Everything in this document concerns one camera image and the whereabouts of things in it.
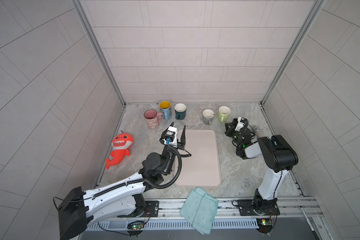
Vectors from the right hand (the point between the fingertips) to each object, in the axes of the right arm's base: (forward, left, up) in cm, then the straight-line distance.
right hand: (225, 123), depth 96 cm
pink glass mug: (+3, +46, +5) cm, 47 cm away
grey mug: (+9, +10, -1) cm, 13 cm away
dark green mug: (+11, +29, +4) cm, 31 cm away
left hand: (-20, +27, +27) cm, 44 cm away
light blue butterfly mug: (+14, +39, +4) cm, 42 cm away
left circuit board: (-51, +51, -4) cm, 72 cm away
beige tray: (-26, +18, -6) cm, 33 cm away
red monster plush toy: (-12, +64, +2) cm, 65 cm away
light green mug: (+7, 0, +2) cm, 8 cm away
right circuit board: (-53, -8, -9) cm, 55 cm away
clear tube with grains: (-6, -22, -5) cm, 23 cm away
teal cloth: (-46, +22, -6) cm, 51 cm away
